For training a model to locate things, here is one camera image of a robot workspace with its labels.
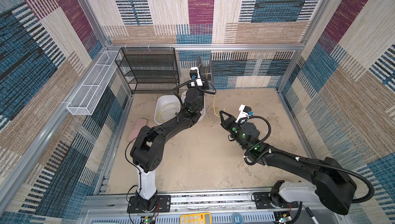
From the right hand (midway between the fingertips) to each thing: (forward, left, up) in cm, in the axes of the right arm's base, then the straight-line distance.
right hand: (218, 113), depth 76 cm
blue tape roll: (-40, -7, -25) cm, 48 cm away
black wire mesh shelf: (+44, +43, -7) cm, 62 cm away
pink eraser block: (+12, +48, -25) cm, 56 cm away
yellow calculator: (-40, +12, -23) cm, 48 cm away
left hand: (+18, +8, +14) cm, 24 cm away
